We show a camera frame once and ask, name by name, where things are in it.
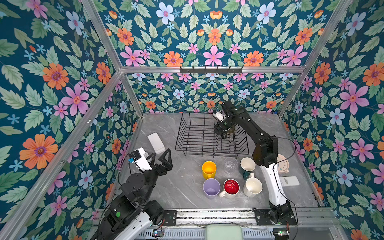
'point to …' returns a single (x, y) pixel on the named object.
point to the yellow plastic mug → (208, 169)
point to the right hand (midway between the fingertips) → (222, 125)
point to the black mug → (224, 135)
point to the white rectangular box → (156, 143)
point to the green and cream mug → (247, 165)
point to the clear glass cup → (230, 165)
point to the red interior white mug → (231, 188)
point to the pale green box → (223, 232)
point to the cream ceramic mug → (253, 186)
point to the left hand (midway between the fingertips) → (165, 150)
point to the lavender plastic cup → (211, 187)
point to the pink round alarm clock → (283, 164)
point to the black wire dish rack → (197, 135)
